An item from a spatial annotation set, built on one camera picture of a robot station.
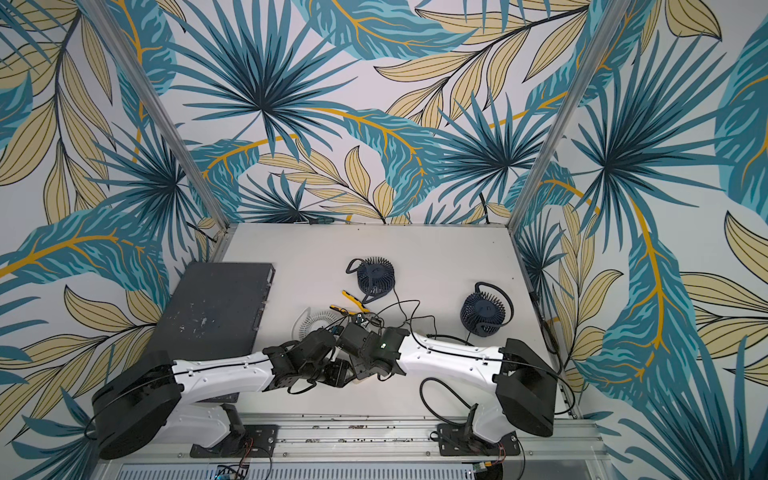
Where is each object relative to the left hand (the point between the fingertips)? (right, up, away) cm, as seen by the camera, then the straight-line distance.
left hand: (349, 377), depth 82 cm
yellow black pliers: (+1, +17, +16) cm, 23 cm away
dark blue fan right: (+39, +16, +8) cm, 43 cm away
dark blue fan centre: (+7, +27, +15) cm, 31 cm away
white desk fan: (-13, +14, +6) cm, 20 cm away
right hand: (+2, +2, -5) cm, 6 cm away
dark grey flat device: (-42, +16, +10) cm, 47 cm away
